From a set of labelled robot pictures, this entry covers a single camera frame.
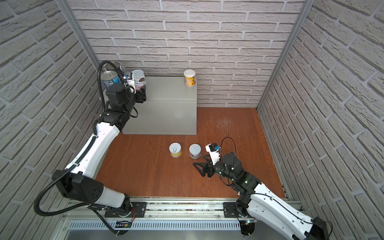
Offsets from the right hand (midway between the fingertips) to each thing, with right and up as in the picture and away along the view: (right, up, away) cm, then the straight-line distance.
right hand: (199, 160), depth 71 cm
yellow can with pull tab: (-15, +1, +18) cm, 23 cm away
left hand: (-31, +38, 0) cm, 49 cm away
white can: (-2, +1, +18) cm, 18 cm away
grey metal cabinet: (-17, +27, +14) cm, 34 cm away
